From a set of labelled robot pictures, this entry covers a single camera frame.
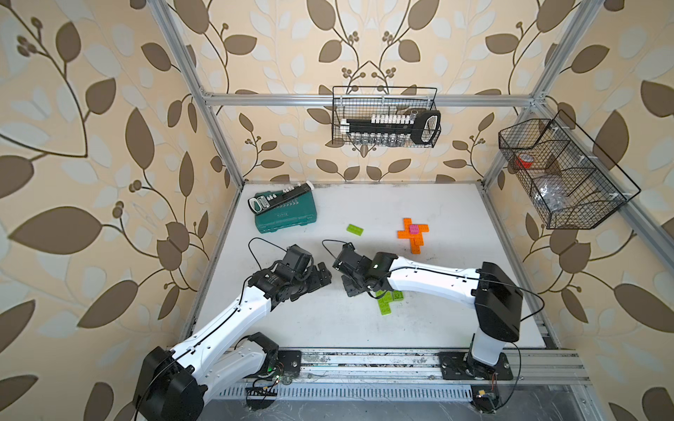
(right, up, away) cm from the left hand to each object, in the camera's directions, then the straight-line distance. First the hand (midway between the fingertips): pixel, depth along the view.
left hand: (319, 277), depth 80 cm
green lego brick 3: (+21, -11, +4) cm, 24 cm away
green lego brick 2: (+22, -8, +6) cm, 24 cm away
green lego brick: (+11, +13, +25) cm, 30 cm away
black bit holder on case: (-26, +24, +25) cm, 43 cm away
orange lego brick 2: (+31, +11, +21) cm, 39 cm away
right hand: (+10, -2, +3) cm, 11 cm away
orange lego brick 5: (+35, +6, +19) cm, 40 cm away
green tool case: (-12, +20, +25) cm, 34 cm away
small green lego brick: (+26, -8, +7) cm, 28 cm away
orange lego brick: (+33, +16, +25) cm, 44 cm away
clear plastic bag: (+67, +26, -7) cm, 72 cm away
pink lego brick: (+35, +13, +22) cm, 44 cm away
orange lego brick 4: (+37, +9, +21) cm, 43 cm away
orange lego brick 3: (+39, +13, +25) cm, 48 cm away
